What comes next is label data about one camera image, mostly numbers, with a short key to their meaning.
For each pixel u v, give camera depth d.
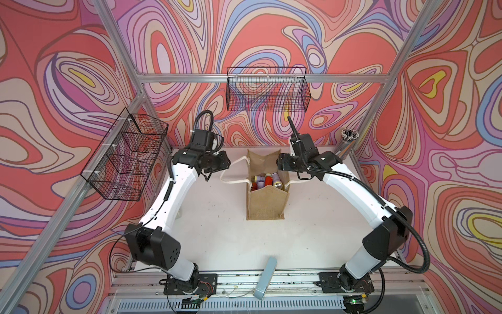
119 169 0.74
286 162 0.71
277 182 0.91
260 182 0.91
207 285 0.72
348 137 1.01
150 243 0.41
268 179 0.91
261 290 0.69
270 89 0.96
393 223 0.43
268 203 0.84
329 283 0.73
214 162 0.66
